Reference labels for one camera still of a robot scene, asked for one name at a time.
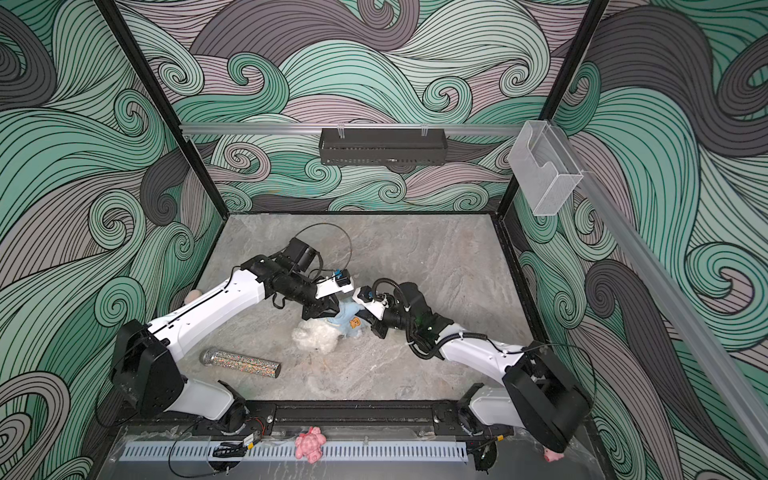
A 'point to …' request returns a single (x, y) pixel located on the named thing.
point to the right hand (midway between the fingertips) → (357, 309)
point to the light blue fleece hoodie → (346, 318)
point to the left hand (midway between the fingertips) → (340, 307)
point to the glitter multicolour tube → (237, 361)
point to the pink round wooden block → (192, 295)
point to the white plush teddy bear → (316, 334)
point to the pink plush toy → (309, 444)
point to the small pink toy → (552, 456)
